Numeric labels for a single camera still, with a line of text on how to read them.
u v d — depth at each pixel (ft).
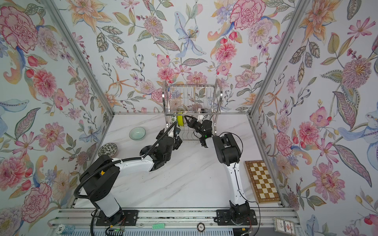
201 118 3.13
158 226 2.31
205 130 2.76
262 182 2.75
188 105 4.02
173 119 3.28
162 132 2.65
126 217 2.38
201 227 2.36
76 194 1.41
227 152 2.10
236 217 2.15
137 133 3.42
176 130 2.43
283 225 2.33
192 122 3.08
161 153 2.21
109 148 3.21
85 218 2.46
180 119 3.29
